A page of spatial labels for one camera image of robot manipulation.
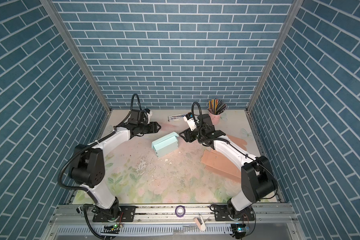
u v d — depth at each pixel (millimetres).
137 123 727
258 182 441
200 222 696
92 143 504
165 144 888
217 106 1072
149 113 870
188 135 739
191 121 757
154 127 839
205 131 666
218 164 922
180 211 752
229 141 561
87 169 477
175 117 1150
